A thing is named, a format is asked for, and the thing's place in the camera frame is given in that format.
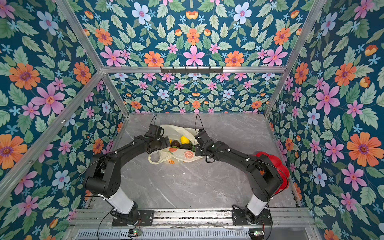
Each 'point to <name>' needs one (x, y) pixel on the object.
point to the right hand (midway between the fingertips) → (198, 147)
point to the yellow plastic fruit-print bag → (177, 154)
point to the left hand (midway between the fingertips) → (165, 140)
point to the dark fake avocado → (186, 146)
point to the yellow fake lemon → (184, 140)
